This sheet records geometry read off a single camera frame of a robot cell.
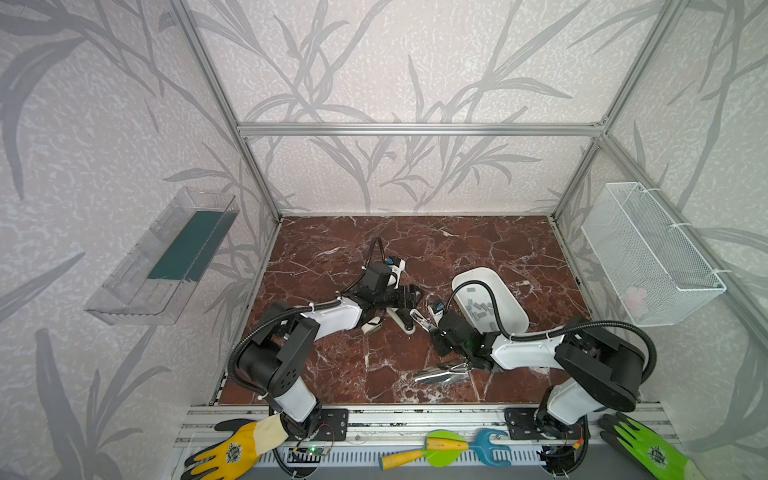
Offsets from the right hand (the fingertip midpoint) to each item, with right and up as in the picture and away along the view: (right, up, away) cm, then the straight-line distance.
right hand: (434, 320), depth 91 cm
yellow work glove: (-48, -24, -24) cm, 59 cm away
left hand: (-5, +11, -2) cm, 12 cm away
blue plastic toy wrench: (+10, -24, -23) cm, 35 cm away
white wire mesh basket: (+44, +18, -29) cm, 56 cm away
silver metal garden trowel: (+5, -12, -10) cm, 16 cm away
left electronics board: (-32, -27, -19) cm, 46 cm away
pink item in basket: (+47, +10, -19) cm, 52 cm away
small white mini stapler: (-2, -1, -2) cm, 3 cm away
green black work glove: (+48, -24, -22) cm, 58 cm away
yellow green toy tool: (-1, -24, -23) cm, 33 cm away
